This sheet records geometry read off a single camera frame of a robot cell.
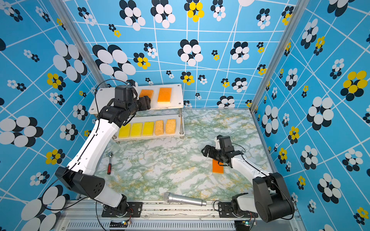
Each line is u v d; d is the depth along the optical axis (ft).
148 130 3.19
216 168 2.85
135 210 2.43
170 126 3.18
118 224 2.36
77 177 1.31
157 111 3.91
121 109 1.74
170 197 2.45
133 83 2.08
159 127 3.18
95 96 3.13
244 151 2.48
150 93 2.57
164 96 2.54
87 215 2.41
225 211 2.37
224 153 2.23
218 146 2.64
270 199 1.35
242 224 2.29
